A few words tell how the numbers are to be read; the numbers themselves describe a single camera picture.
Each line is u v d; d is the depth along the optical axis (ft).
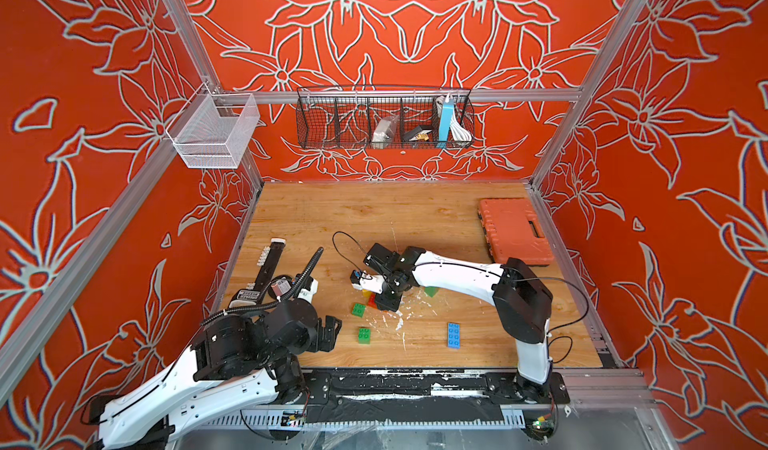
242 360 1.39
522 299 1.66
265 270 3.11
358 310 2.80
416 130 2.74
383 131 3.00
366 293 2.85
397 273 2.04
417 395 2.39
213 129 3.05
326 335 1.90
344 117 3.30
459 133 2.98
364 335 2.58
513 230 3.33
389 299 2.44
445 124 2.90
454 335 2.63
